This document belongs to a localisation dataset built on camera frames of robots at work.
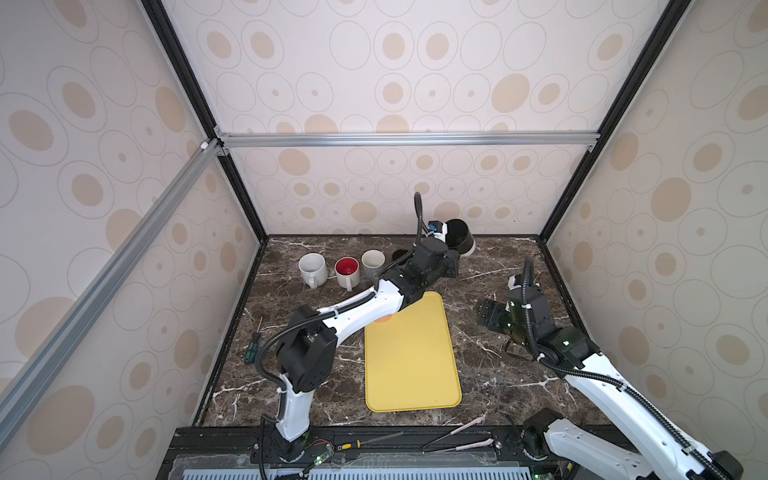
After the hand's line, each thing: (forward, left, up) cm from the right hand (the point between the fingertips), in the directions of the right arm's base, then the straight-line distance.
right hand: (490, 307), depth 77 cm
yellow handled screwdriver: (-27, +34, -18) cm, 47 cm away
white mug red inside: (+25, +41, -15) cm, 51 cm away
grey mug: (+24, +32, -10) cm, 42 cm away
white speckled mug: (+22, +52, -11) cm, 58 cm away
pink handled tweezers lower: (-29, +9, -18) cm, 35 cm away
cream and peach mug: (+9, +28, -20) cm, 36 cm away
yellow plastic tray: (-6, +20, -18) cm, 28 cm away
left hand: (+13, +5, +9) cm, 17 cm away
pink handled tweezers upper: (-25, +9, -18) cm, 32 cm away
